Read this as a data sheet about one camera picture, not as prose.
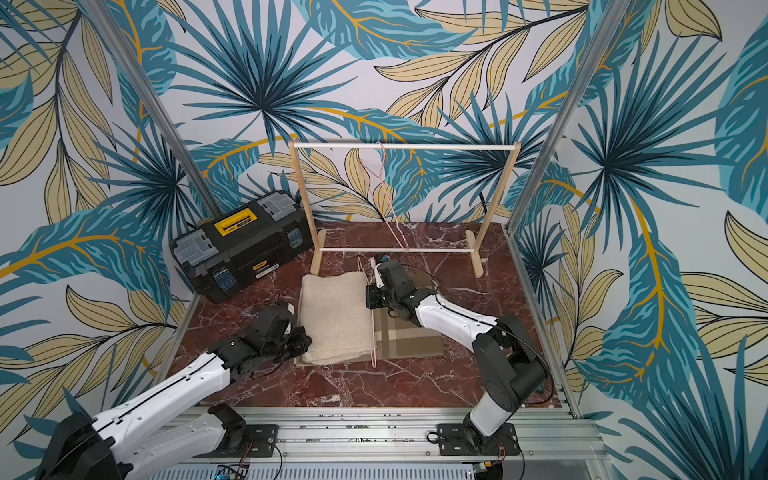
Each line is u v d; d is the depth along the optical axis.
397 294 0.68
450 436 0.74
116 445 0.40
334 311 0.90
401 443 0.75
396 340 0.90
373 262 0.81
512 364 0.45
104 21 0.68
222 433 0.61
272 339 0.63
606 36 0.72
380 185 1.10
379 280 0.72
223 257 0.88
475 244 1.12
